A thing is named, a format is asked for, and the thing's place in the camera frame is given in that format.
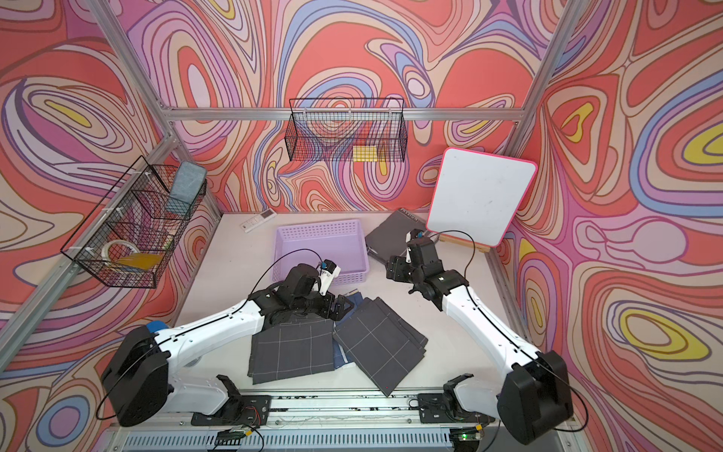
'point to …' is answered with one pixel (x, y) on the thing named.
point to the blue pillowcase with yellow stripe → (341, 359)
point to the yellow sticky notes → (364, 153)
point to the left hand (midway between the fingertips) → (346, 301)
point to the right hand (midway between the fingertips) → (398, 270)
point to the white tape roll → (104, 252)
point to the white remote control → (258, 219)
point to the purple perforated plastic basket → (340, 241)
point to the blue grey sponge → (187, 182)
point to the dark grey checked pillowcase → (383, 345)
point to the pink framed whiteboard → (478, 197)
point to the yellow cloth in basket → (141, 261)
